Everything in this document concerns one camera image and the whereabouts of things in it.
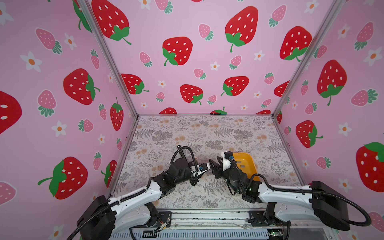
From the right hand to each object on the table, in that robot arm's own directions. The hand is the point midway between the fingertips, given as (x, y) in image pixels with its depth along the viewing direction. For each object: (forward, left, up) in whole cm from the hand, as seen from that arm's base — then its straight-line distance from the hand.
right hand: (212, 159), depth 77 cm
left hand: (-3, +3, -2) cm, 5 cm away
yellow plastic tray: (+10, -22, -18) cm, 30 cm away
